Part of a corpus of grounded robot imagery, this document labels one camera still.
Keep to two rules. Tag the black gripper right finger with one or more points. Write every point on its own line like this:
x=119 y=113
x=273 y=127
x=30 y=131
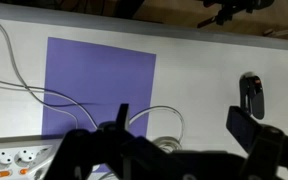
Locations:
x=270 y=150

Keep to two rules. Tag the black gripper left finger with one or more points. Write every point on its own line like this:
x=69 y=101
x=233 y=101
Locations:
x=94 y=150

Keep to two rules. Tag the white power strip orange switches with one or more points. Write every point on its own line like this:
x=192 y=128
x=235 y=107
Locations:
x=7 y=160

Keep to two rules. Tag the black stapler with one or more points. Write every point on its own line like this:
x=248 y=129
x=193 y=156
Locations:
x=254 y=100

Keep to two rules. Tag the purple paper sheet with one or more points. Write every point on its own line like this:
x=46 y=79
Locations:
x=97 y=76

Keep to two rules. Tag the black camera tripod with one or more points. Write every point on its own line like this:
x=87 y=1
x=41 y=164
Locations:
x=229 y=11

